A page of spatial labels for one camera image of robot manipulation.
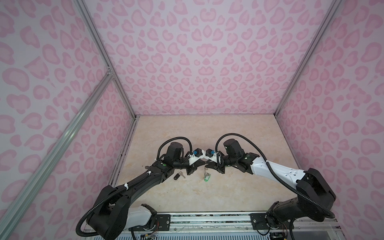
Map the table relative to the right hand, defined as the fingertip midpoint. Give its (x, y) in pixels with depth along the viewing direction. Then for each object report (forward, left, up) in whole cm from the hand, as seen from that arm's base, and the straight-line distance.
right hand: (208, 162), depth 80 cm
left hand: (0, +2, +2) cm, 3 cm away
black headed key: (-3, +18, -13) cm, 22 cm away
